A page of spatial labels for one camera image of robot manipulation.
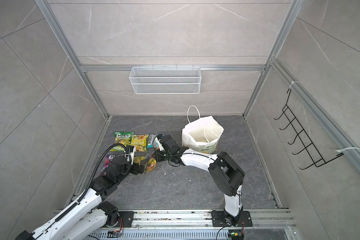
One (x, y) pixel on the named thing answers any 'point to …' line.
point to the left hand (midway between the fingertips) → (138, 154)
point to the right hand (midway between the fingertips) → (153, 154)
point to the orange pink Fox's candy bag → (151, 164)
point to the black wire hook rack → (313, 155)
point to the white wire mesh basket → (166, 80)
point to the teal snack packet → (152, 142)
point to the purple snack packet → (108, 159)
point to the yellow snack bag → (139, 141)
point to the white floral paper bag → (202, 134)
